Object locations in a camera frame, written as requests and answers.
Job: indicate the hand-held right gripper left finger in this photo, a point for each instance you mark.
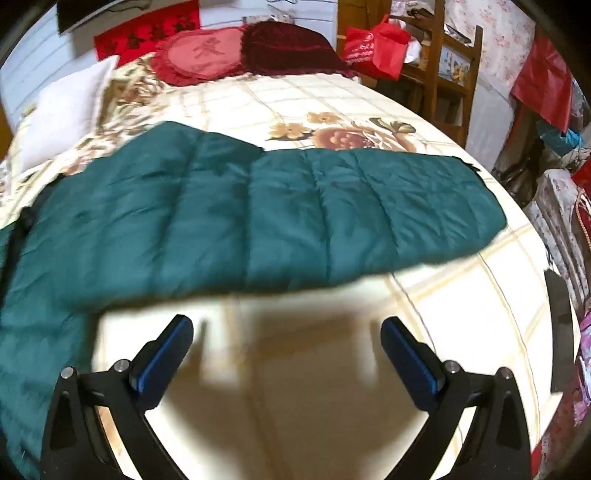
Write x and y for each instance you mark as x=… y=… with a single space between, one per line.
x=164 y=357

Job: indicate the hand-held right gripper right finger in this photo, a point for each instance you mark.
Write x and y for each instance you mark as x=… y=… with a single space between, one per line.
x=408 y=364

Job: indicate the dark green puffer jacket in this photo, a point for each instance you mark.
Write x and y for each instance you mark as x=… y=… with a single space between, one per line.
x=231 y=221

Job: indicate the black flat panel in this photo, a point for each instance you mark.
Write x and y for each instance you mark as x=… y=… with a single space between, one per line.
x=559 y=323

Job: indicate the pink floral cloth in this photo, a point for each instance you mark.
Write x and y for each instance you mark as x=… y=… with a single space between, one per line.
x=563 y=415

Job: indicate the white floral cloth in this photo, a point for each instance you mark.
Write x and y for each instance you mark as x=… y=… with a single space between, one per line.
x=554 y=207

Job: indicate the white pillow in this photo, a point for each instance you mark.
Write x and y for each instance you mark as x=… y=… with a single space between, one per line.
x=64 y=110

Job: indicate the teal bag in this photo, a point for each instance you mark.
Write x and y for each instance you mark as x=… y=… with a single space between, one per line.
x=561 y=138

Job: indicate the floral checked bed quilt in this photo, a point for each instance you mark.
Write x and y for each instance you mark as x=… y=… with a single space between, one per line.
x=323 y=97

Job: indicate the red shopping bag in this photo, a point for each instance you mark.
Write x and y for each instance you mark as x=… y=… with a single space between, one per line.
x=383 y=50

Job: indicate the red plastic sheet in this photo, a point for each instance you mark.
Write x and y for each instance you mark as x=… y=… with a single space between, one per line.
x=545 y=78

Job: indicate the wooden chair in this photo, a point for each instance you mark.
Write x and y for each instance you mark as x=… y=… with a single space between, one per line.
x=461 y=50

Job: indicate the dark red fuzzy cushion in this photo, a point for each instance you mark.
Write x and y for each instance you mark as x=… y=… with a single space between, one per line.
x=286 y=48

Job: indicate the floral curtain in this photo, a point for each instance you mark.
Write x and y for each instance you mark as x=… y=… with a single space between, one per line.
x=503 y=41

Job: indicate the red wall banner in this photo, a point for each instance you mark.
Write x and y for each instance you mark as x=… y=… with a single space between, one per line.
x=138 y=37

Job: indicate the black wall television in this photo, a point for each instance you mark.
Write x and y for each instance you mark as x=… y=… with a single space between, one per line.
x=78 y=16

